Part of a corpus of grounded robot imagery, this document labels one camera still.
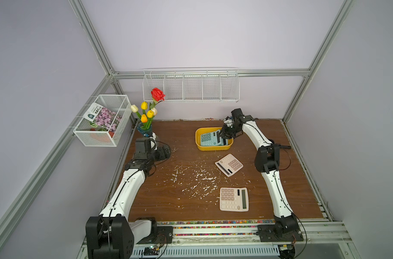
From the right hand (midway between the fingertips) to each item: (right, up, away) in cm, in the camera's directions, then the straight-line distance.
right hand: (219, 133), depth 105 cm
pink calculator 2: (+5, -34, -22) cm, 41 cm away
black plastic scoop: (+43, -9, 0) cm, 44 cm away
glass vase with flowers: (-43, +5, -16) cm, 46 cm away
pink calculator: (+5, -19, -9) cm, 21 cm away
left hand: (-31, -8, -21) cm, 39 cm away
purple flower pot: (-56, +6, -30) cm, 64 cm away
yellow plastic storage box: (-13, +2, +3) cm, 13 cm away
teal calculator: (+1, -6, -3) cm, 7 cm away
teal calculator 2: (-6, -3, 0) cm, 7 cm away
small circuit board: (-35, -53, -33) cm, 72 cm away
